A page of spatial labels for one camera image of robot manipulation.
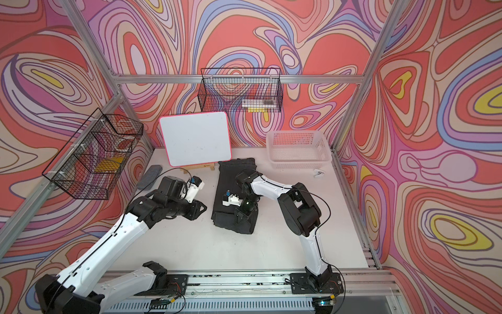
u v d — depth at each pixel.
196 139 1.03
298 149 1.19
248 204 0.78
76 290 0.38
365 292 0.73
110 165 0.72
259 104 0.82
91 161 0.68
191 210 0.67
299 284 0.72
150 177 1.04
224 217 0.82
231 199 0.84
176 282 0.73
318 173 1.07
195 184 0.67
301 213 0.53
